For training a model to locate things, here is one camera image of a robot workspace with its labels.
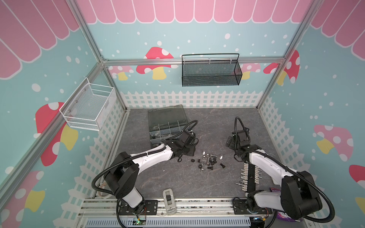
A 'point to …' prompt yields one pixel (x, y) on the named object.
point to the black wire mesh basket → (206, 70)
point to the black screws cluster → (213, 160)
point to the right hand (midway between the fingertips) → (234, 142)
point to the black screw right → (223, 166)
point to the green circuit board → (140, 222)
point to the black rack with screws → (251, 175)
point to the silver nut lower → (202, 170)
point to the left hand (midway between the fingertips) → (190, 150)
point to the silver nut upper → (203, 153)
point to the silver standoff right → (221, 156)
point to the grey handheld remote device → (171, 209)
